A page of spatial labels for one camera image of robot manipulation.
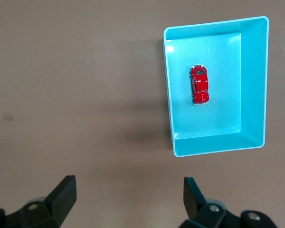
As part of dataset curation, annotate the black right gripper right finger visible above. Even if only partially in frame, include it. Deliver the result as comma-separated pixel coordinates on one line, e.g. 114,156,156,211
179,177,278,228

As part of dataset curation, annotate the red beetle toy car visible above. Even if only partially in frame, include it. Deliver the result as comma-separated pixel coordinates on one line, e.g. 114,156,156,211
188,63,210,107

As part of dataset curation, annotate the blue plastic box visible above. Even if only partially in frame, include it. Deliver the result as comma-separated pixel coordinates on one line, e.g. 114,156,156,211
163,16,269,158

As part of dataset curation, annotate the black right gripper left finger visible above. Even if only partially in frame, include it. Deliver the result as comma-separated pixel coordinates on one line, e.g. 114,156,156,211
0,175,76,228

